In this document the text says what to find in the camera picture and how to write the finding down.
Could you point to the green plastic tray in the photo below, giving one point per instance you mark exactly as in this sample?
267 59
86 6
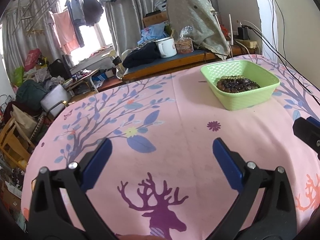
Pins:
239 84

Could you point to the pink hanging garment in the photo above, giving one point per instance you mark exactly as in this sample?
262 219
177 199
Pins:
64 30

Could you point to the small folding table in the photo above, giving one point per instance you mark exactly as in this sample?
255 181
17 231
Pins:
87 79

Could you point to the dark hanging garment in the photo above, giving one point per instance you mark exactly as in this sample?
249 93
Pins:
92 12

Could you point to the light blue clothes pile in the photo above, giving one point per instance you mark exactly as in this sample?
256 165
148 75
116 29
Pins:
153 32

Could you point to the blue topped wooden desk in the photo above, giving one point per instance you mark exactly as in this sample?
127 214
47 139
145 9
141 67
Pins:
169 65

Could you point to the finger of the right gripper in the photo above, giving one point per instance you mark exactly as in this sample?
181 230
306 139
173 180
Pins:
308 133
313 121

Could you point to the grey curtain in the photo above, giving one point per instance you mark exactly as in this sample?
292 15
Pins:
125 21

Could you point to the cardboard box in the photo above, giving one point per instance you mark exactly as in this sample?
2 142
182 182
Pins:
155 18

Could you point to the bag of biscuits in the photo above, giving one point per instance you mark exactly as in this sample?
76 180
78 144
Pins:
184 44

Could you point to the grey dotted cloth cover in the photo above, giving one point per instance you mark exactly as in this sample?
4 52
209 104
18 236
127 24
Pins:
206 31

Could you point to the dark green bag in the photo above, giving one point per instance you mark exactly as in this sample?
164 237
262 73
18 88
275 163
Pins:
30 94

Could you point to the pink printed bed sheet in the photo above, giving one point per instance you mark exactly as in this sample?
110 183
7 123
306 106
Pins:
162 178

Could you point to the dark folded garment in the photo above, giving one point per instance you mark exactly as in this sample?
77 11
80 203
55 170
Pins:
143 55

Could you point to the white enamel mug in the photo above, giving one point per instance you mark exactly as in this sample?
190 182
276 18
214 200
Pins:
166 47

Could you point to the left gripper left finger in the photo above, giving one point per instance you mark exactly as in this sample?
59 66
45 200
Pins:
48 216

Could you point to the yellow wooden chair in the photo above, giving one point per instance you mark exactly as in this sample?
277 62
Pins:
15 145

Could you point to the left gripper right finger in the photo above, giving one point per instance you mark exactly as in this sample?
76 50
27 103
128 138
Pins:
264 207

